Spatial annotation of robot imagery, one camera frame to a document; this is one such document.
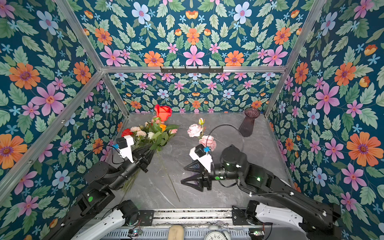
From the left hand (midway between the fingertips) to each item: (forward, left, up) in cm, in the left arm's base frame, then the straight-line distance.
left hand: (157, 144), depth 54 cm
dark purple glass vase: (+35, -51, -38) cm, 72 cm away
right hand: (-10, -10, -4) cm, 15 cm away
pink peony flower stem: (+10, -15, -6) cm, 19 cm away
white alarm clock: (-25, -23, -38) cm, 51 cm away
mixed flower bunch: (+29, +16, -34) cm, 48 cm away
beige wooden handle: (-25, -3, -35) cm, 43 cm away
